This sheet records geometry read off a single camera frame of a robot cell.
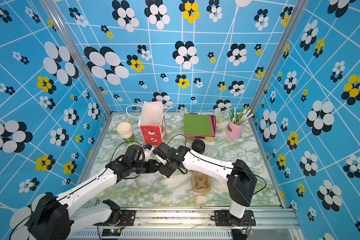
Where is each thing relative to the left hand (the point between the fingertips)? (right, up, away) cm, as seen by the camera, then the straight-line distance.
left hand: (161, 167), depth 80 cm
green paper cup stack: (-25, +20, +13) cm, 35 cm away
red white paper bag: (-11, +24, +28) cm, 39 cm away
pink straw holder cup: (+46, +19, +18) cm, 53 cm away
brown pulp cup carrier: (+21, -9, +1) cm, 23 cm away
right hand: (+4, 0, +1) cm, 4 cm away
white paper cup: (+4, -3, -10) cm, 11 cm away
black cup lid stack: (+22, +10, +15) cm, 28 cm away
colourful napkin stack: (+24, +22, +29) cm, 44 cm away
